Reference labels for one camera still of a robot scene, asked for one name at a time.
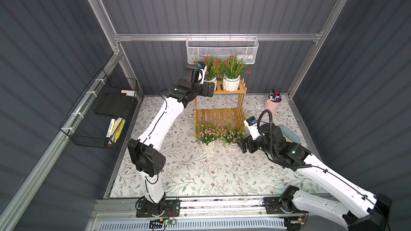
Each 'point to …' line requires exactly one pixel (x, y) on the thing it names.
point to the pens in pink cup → (274, 97)
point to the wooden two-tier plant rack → (225, 117)
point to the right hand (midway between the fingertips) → (246, 135)
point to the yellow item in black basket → (119, 124)
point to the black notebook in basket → (114, 103)
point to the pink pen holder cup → (272, 103)
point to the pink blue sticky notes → (128, 92)
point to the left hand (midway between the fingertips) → (203, 82)
